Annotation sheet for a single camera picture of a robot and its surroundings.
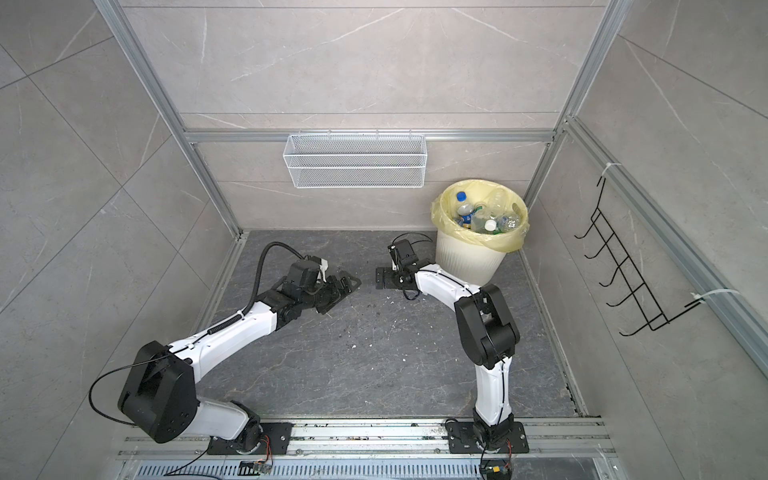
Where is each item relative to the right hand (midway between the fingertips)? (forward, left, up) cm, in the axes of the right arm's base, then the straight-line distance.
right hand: (389, 277), depth 98 cm
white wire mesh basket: (+31, +11, +25) cm, 41 cm away
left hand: (-9, +10, +11) cm, 17 cm away
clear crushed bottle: (+17, -37, +17) cm, 44 cm away
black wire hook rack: (-27, -56, +24) cm, 66 cm away
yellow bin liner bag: (+8, -17, +22) cm, 29 cm away
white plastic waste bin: (-2, -26, +9) cm, 28 cm away
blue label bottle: (+17, -26, +13) cm, 34 cm away
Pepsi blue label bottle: (+4, -34, +21) cm, 40 cm away
